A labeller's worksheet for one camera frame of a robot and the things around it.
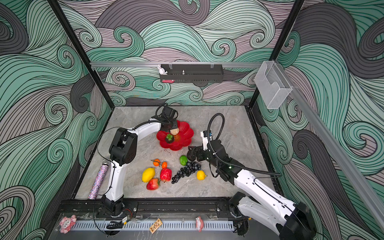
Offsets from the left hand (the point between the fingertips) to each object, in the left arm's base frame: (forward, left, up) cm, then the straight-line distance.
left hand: (175, 123), depth 102 cm
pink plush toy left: (-58, +45, -2) cm, 74 cm away
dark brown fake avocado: (-32, -11, +17) cm, 38 cm away
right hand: (-25, -13, +13) cm, 31 cm away
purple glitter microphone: (-38, +40, -4) cm, 55 cm away
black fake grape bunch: (-31, -11, -2) cm, 33 cm away
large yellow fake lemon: (-36, +12, -1) cm, 38 cm away
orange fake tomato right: (-29, +5, -4) cm, 29 cm away
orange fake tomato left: (-28, +10, -4) cm, 30 cm away
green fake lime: (-26, -7, -2) cm, 27 cm away
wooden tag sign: (-58, +5, -4) cm, 59 cm away
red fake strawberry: (-40, +9, -2) cm, 41 cm away
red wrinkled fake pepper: (-36, +2, 0) cm, 36 cm away
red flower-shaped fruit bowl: (-8, -6, -6) cm, 12 cm away
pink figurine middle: (-57, -15, +1) cm, 59 cm away
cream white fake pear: (-6, 0, -2) cm, 6 cm away
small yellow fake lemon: (-35, -17, -2) cm, 39 cm away
